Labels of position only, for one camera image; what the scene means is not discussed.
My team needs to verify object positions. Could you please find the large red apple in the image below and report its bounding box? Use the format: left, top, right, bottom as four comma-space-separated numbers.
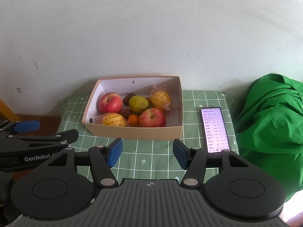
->
97, 92, 123, 114

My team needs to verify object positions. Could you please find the brown cardboard box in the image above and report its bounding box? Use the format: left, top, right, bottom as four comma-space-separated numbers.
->
82, 76, 183, 140

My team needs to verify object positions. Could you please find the green yellow pear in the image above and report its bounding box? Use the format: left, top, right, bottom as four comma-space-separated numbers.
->
128, 95, 150, 115

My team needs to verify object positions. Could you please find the dark red jujube date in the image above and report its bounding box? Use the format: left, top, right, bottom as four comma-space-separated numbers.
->
123, 93, 136, 106

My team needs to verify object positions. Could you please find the smartphone with lit screen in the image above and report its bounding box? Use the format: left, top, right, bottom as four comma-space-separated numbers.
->
200, 107, 230, 153

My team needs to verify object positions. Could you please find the small orange mandarin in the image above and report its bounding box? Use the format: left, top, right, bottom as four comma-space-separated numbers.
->
127, 114, 139, 127

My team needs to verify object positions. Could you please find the yellow pear large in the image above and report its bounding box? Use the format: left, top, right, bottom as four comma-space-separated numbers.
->
94, 112, 129, 127

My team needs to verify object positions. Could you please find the green checkered tablecloth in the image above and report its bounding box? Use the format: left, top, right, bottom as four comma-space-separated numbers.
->
59, 90, 239, 181

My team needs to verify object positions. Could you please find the green fabric cloth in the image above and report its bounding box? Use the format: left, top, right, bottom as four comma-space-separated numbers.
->
234, 74, 302, 200

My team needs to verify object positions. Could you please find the yellow pear small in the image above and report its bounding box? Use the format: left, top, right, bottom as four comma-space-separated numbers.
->
149, 86, 173, 113

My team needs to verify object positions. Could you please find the wooden furniture edge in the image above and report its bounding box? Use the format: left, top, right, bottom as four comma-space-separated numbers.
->
0, 99, 20, 122

